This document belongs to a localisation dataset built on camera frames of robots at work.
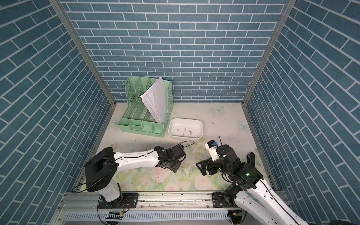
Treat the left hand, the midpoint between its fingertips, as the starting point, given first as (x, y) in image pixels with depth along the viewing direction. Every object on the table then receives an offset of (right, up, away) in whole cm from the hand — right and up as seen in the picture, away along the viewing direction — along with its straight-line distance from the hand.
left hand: (179, 167), depth 84 cm
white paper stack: (-16, +43, +8) cm, 46 cm away
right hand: (+14, +7, -12) cm, 20 cm away
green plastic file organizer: (-34, +29, +23) cm, 51 cm away
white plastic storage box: (+4, +22, +21) cm, 30 cm away
